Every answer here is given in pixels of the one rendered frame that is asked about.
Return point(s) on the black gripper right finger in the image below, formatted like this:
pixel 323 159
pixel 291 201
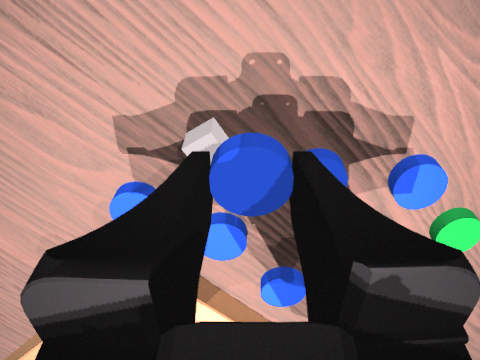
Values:
pixel 401 295

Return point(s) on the tan tray with round pockets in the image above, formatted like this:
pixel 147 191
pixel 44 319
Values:
pixel 213 305

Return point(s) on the blue disc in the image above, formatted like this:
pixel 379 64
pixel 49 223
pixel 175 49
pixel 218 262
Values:
pixel 417 181
pixel 127 196
pixel 282 286
pixel 227 237
pixel 332 162
pixel 251 175

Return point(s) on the green disc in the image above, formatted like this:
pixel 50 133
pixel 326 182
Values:
pixel 456 227

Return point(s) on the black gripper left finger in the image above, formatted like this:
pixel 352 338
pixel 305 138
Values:
pixel 111 293

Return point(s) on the light grey block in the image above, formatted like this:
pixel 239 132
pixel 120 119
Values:
pixel 206 137

